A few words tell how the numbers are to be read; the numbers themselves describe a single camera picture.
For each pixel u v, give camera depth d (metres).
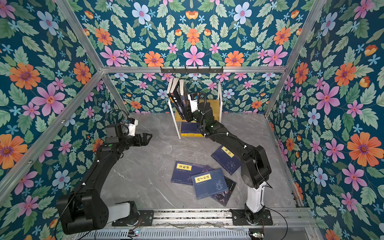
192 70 0.93
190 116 0.73
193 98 0.69
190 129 1.01
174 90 0.76
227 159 0.94
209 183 0.82
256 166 0.48
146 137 0.76
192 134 1.01
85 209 0.40
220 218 0.75
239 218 0.73
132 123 0.73
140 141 0.73
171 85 0.79
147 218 0.73
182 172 0.88
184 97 0.73
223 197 0.80
